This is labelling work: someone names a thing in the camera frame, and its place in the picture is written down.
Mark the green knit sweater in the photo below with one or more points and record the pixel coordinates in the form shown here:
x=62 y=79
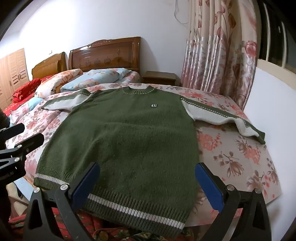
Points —
x=129 y=139

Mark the small wooden headboard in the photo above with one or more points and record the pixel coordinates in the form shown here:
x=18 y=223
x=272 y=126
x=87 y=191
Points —
x=49 y=64

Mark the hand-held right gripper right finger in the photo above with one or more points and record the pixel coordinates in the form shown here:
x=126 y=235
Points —
x=209 y=187

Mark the red pillow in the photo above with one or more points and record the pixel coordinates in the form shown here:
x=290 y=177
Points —
x=27 y=89

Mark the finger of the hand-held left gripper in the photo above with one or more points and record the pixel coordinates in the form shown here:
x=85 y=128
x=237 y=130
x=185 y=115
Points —
x=30 y=142
x=13 y=131

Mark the pink floral bed sheet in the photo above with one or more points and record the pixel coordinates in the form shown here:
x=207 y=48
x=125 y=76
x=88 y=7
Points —
x=231 y=148

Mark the wooden nightstand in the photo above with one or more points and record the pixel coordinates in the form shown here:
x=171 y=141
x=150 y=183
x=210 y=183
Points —
x=161 y=77

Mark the orange floral pillow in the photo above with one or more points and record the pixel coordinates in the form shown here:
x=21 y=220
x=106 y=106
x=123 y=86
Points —
x=55 y=81

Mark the floral curtain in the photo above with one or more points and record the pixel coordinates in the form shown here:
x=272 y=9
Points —
x=217 y=51

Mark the window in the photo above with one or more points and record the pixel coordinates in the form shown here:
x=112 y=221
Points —
x=277 y=34

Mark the wooden wardrobe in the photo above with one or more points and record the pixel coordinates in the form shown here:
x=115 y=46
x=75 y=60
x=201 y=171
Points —
x=13 y=71

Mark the light blue cloth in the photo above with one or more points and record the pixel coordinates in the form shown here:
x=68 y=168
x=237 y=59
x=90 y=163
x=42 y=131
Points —
x=35 y=103

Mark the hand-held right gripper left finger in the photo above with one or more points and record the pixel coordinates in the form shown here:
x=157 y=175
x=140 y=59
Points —
x=85 y=185

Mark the light blue floral pillow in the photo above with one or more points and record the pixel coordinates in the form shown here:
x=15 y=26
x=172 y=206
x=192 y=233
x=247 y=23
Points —
x=92 y=77

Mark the large wooden headboard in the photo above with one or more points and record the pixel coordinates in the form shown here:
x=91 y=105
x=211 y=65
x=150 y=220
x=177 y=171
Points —
x=104 y=54

